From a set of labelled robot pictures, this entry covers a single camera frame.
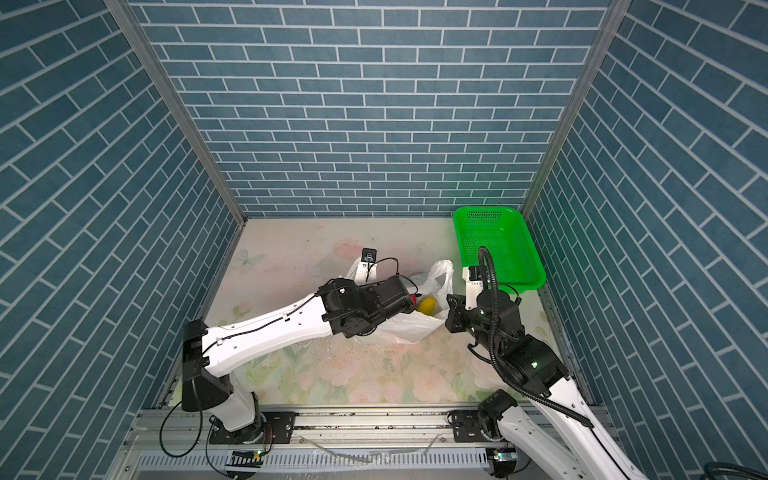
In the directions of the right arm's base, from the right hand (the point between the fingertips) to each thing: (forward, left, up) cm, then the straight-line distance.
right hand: (444, 293), depth 70 cm
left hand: (+1, +18, -3) cm, 18 cm away
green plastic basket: (+45, -27, -25) cm, 59 cm away
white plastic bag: (-6, +8, -8) cm, 12 cm away
